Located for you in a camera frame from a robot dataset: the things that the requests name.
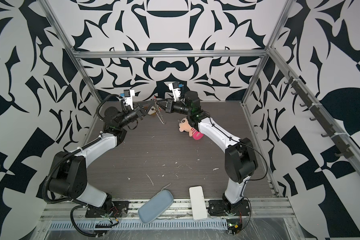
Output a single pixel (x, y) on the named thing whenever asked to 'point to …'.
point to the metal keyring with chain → (159, 112)
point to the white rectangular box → (198, 203)
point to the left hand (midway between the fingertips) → (155, 98)
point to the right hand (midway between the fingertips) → (156, 102)
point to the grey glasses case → (155, 205)
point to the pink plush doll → (184, 125)
